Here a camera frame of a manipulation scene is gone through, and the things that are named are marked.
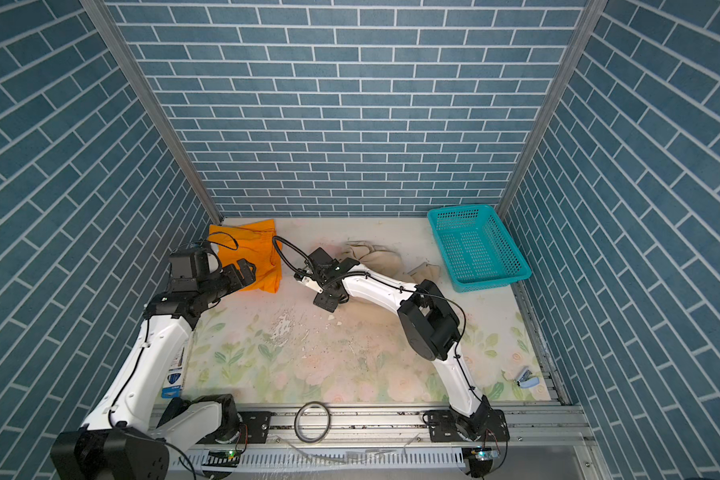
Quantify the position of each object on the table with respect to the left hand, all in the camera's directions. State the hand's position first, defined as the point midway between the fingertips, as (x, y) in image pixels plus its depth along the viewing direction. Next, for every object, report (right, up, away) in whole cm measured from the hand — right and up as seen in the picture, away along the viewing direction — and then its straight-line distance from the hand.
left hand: (243, 270), depth 80 cm
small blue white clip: (+77, -31, +1) cm, 83 cm away
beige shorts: (+40, +1, +14) cm, 42 cm away
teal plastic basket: (+75, +5, +32) cm, 81 cm away
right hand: (+20, -7, +13) cm, 25 cm away
